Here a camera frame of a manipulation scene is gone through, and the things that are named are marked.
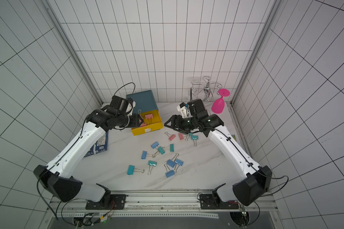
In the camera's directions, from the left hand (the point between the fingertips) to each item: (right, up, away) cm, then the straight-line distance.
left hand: (137, 124), depth 75 cm
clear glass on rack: (+35, +26, +25) cm, 50 cm away
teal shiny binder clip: (+6, -25, +10) cm, 28 cm away
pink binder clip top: (+18, -11, +23) cm, 31 cm away
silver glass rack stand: (+41, +22, +15) cm, 50 cm away
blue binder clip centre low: (+18, -25, +10) cm, 33 cm away
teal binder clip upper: (+32, -9, +26) cm, 42 cm away
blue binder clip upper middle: (+7, -15, +20) cm, 26 cm away
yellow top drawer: (+7, +1, +14) cm, 15 cm away
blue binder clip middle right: (+23, -25, +12) cm, 36 cm away
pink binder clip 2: (+3, +4, +14) cm, 15 cm away
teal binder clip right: (+35, -12, +25) cm, 45 cm away
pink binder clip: (+25, -10, +23) cm, 35 cm away
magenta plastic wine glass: (+49, +11, +17) cm, 53 cm away
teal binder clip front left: (-6, -28, +9) cm, 30 cm away
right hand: (+15, -1, -5) cm, 16 cm away
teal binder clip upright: (+18, -17, +18) cm, 31 cm away
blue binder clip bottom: (+18, -30, +8) cm, 36 cm away
